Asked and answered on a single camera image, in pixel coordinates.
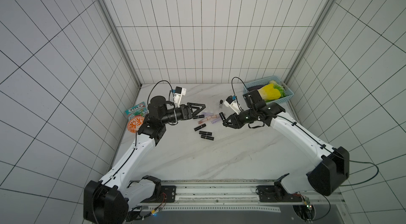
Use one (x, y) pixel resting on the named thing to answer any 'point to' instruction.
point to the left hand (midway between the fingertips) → (200, 111)
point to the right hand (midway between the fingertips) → (220, 124)
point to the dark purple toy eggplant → (255, 87)
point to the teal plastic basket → (290, 93)
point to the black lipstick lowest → (208, 137)
